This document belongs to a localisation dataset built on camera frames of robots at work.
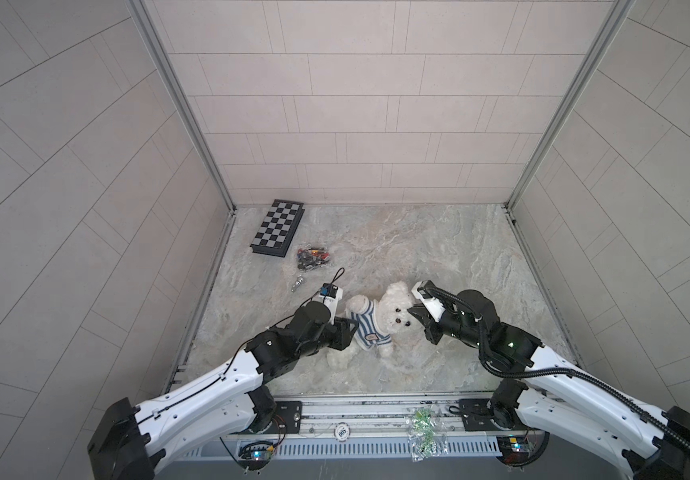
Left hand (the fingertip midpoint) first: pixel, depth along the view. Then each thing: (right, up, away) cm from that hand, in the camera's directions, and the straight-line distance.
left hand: (360, 324), depth 75 cm
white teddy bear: (+6, 0, -2) cm, 6 cm away
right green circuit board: (+35, -27, -7) cm, 45 cm away
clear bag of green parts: (+15, -23, -5) cm, 28 cm away
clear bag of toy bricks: (-16, +15, +24) cm, 33 cm away
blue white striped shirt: (+2, -3, +1) cm, 3 cm away
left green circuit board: (-23, -26, -10) cm, 36 cm away
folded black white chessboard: (-30, +23, +30) cm, 48 cm away
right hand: (+12, +3, -1) cm, 12 cm away
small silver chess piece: (-20, +7, +19) cm, 28 cm away
